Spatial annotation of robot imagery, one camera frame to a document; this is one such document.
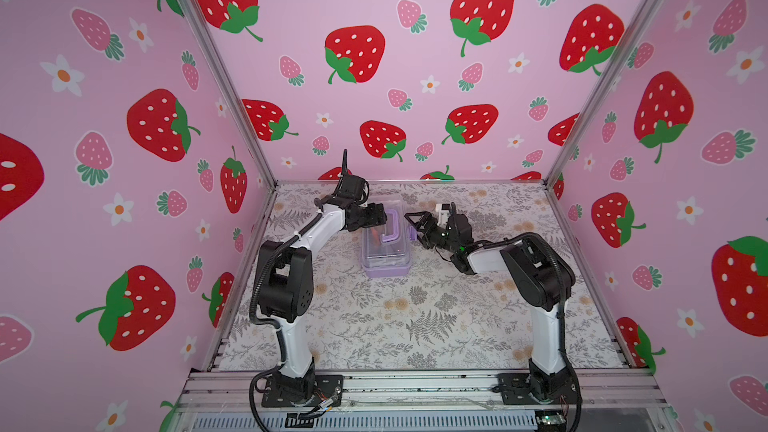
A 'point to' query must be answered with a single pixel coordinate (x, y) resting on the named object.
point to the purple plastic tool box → (386, 248)
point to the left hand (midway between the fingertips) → (379, 218)
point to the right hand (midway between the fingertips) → (405, 222)
